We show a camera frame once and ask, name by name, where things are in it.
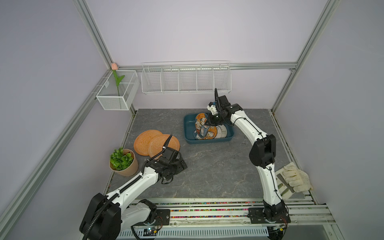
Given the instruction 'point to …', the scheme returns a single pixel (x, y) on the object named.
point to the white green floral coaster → (221, 131)
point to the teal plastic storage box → (189, 126)
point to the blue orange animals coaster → (201, 129)
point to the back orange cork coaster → (142, 140)
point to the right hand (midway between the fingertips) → (204, 122)
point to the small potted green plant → (123, 162)
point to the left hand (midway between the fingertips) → (181, 169)
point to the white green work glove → (299, 181)
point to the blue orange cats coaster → (211, 133)
